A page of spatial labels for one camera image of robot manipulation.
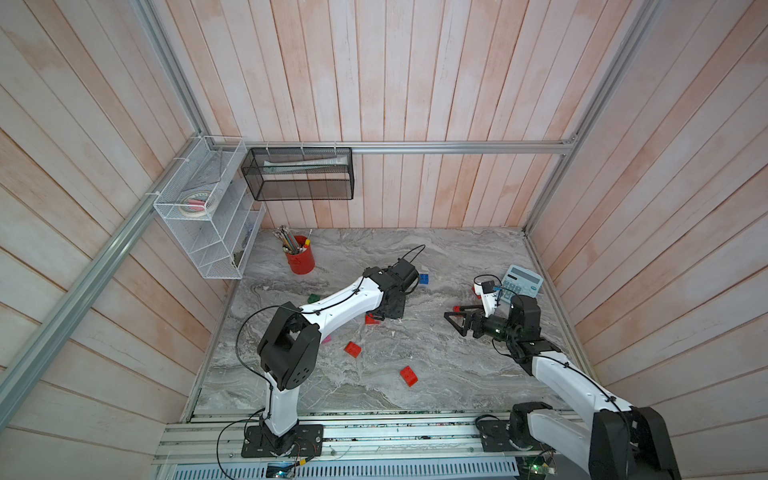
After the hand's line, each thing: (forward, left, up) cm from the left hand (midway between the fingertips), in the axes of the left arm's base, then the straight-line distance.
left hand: (388, 314), depth 88 cm
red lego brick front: (-16, -6, -7) cm, 18 cm away
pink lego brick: (-5, +19, -7) cm, 21 cm away
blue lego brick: (+18, -13, -6) cm, 23 cm away
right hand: (-1, -19, +4) cm, 19 cm away
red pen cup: (+22, +30, -3) cm, 37 cm away
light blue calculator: (+16, -46, -5) cm, 49 cm away
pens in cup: (+24, +33, +5) cm, 41 cm away
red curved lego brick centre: (-8, +11, -7) cm, 15 cm away
